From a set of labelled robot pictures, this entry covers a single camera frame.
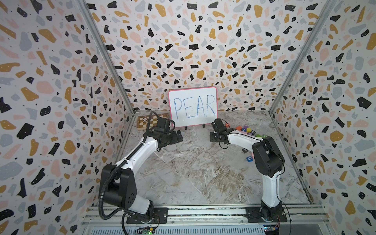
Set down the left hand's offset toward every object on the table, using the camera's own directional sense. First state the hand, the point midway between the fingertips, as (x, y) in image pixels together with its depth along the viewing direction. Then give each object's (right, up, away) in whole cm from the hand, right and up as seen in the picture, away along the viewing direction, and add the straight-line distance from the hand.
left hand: (177, 137), depth 87 cm
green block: (+61, -1, +19) cm, 64 cm away
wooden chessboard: (-30, +10, +24) cm, 40 cm away
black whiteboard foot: (+3, +6, +22) cm, 23 cm away
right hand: (+23, -1, +14) cm, 27 cm away
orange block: (+44, +5, +24) cm, 50 cm away
